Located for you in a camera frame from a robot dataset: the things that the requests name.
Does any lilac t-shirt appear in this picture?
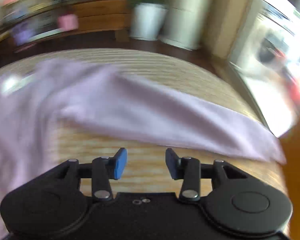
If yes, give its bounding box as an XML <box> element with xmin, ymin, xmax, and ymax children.
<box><xmin>0</xmin><ymin>58</ymin><xmax>287</xmax><ymax>240</ymax></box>

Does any washing machine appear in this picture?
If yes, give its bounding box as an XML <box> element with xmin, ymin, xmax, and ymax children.
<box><xmin>239</xmin><ymin>17</ymin><xmax>300</xmax><ymax>86</ymax></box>

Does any pink container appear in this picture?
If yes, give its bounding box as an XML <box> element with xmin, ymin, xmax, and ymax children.
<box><xmin>57</xmin><ymin>14</ymin><xmax>78</xmax><ymax>31</ymax></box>

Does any white plant pot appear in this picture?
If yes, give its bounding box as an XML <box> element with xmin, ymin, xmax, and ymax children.
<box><xmin>130</xmin><ymin>3</ymin><xmax>168</xmax><ymax>41</ymax></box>

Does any purple watering can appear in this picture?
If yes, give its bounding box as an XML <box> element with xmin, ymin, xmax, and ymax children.
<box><xmin>11</xmin><ymin>22</ymin><xmax>34</xmax><ymax>46</ymax></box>

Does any white standing air conditioner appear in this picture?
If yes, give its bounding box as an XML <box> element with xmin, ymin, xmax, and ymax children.
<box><xmin>159</xmin><ymin>0</ymin><xmax>212</xmax><ymax>50</ymax></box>

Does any wooden tv cabinet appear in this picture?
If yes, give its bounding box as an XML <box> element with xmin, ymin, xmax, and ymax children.
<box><xmin>0</xmin><ymin>0</ymin><xmax>131</xmax><ymax>54</ymax></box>

